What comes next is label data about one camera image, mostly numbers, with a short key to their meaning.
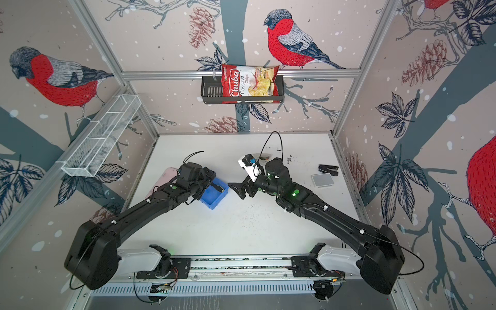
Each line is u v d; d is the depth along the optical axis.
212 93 0.94
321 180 0.98
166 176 1.00
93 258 0.40
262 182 0.63
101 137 0.78
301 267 0.73
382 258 0.39
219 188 0.95
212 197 0.92
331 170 1.01
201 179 0.69
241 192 0.63
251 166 0.60
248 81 0.88
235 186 0.65
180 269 0.73
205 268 0.75
